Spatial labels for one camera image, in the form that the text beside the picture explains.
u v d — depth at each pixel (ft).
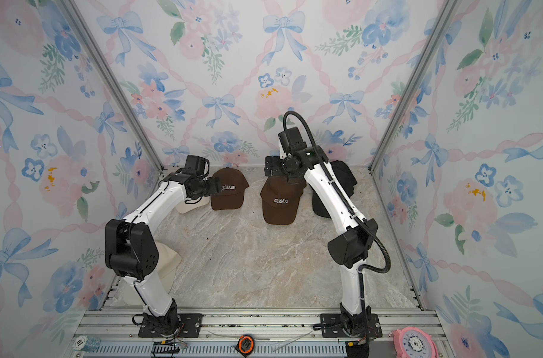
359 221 1.62
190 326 2.41
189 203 2.52
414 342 2.25
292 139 2.01
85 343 2.17
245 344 2.25
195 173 2.34
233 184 3.48
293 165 1.95
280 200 3.20
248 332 2.42
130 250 1.59
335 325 2.43
